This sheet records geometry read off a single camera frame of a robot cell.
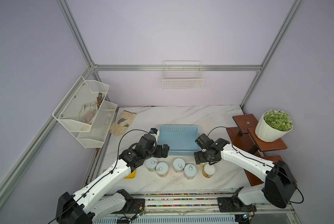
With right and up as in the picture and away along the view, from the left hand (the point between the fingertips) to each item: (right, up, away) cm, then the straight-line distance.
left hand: (161, 148), depth 78 cm
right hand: (+26, -8, +6) cm, 28 cm away
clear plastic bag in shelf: (-42, +21, 0) cm, 47 cm away
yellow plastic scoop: (-18, -18, +5) cm, 26 cm away
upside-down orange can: (+28, -13, +2) cm, 31 cm away
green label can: (-6, -10, +6) cm, 13 cm away
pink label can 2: (+17, -15, +4) cm, 23 cm away
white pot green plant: (+55, +14, -13) cm, 58 cm away
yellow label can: (+25, -11, +6) cm, 28 cm away
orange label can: (0, -14, +4) cm, 14 cm away
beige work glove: (-34, +15, +33) cm, 49 cm away
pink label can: (+10, -11, +5) cm, 16 cm away
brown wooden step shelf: (+61, +4, +25) cm, 66 cm away
